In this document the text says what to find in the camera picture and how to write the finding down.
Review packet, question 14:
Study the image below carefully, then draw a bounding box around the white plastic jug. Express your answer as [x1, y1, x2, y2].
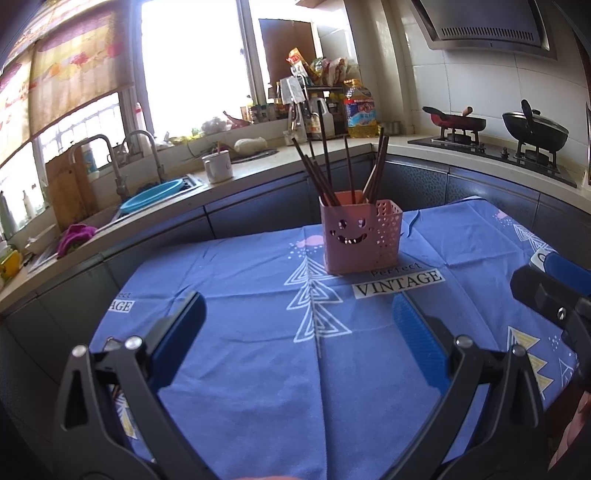
[308, 95, 334, 139]

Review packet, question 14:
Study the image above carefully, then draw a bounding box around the red frying pan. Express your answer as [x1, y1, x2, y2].
[422, 106, 487, 131]

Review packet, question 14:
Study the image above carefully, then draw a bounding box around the black gas stove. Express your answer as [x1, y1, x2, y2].
[409, 129, 578, 188]

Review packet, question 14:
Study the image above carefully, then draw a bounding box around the dark sauce bottle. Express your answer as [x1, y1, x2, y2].
[332, 92, 347, 137]

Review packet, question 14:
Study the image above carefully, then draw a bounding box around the bunch of wooden chopsticks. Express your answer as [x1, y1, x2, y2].
[291, 99, 389, 207]

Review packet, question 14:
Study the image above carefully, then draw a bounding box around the white dish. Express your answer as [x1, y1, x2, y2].
[234, 137, 269, 154]

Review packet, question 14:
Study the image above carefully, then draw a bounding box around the white mug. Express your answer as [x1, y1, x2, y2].
[202, 152, 233, 184]

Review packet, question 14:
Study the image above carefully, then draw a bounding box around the grey kitchen counter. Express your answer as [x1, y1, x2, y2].
[0, 134, 591, 370]

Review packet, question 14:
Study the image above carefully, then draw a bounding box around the pile of snack packets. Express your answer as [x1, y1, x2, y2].
[286, 48, 361, 88]

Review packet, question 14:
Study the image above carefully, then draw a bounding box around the pink chopstick holder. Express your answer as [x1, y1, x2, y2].
[320, 189, 403, 274]

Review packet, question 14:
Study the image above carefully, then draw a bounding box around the wooden cutting board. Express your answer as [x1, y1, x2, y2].
[45, 145, 99, 232]

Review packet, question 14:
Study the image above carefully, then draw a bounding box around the blue plastic basin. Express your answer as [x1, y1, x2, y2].
[120, 180, 183, 214]

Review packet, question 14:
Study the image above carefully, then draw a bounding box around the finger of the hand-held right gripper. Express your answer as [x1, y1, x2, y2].
[510, 265, 591, 333]
[545, 253, 591, 296]

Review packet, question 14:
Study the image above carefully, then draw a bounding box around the white square device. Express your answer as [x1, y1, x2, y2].
[529, 249, 555, 274]

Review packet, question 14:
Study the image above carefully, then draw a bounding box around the pink rag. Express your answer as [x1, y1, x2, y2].
[56, 224, 98, 258]

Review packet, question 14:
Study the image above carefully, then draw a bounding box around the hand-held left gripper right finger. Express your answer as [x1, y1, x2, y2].
[392, 293, 546, 480]

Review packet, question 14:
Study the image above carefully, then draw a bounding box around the steel range hood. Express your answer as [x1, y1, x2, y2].
[411, 0, 557, 61]

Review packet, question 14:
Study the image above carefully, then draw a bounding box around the steel faucet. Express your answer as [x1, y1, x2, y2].
[124, 130, 164, 185]
[74, 135, 127, 199]

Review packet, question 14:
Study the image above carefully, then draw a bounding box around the brown cardboard panel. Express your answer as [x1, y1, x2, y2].
[259, 18, 319, 100]

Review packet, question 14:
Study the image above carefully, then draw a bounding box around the blue printed tablecloth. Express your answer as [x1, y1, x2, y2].
[90, 196, 580, 480]

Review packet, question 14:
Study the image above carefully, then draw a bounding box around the person's right forearm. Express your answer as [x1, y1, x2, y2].
[551, 401, 591, 467]

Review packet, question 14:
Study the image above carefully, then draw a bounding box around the yellow cooking oil bottle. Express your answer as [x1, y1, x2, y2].
[344, 79, 378, 138]

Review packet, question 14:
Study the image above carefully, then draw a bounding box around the printed window blind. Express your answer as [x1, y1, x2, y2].
[0, 55, 38, 162]
[30, 9, 134, 137]

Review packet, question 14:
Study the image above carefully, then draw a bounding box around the black wok with lid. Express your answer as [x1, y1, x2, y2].
[502, 99, 568, 153]

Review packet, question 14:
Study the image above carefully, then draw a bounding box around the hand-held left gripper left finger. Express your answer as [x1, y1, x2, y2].
[52, 291, 218, 480]

